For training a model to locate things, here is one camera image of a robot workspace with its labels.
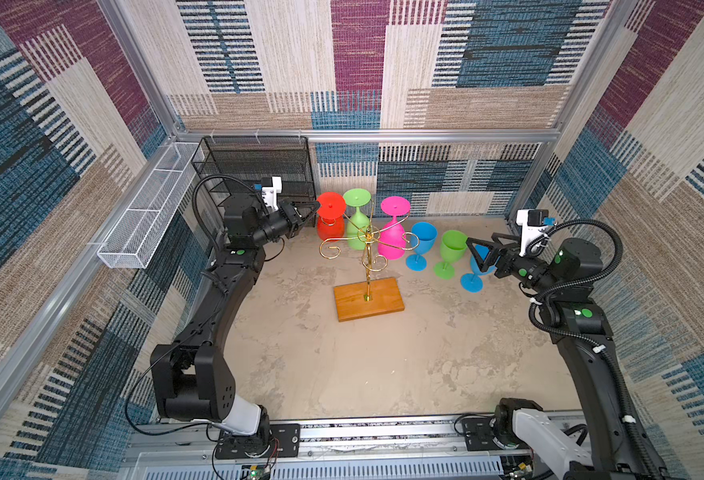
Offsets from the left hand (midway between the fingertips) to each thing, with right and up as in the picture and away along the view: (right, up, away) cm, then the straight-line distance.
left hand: (322, 200), depth 71 cm
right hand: (+36, -10, -3) cm, 37 cm away
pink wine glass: (+18, -8, +10) cm, 22 cm away
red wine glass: (+2, -5, +3) cm, 6 cm away
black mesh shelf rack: (-33, +17, +31) cm, 48 cm away
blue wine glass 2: (+29, -8, +24) cm, 38 cm away
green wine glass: (+9, -6, +5) cm, 12 cm away
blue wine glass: (+47, -22, +30) cm, 60 cm away
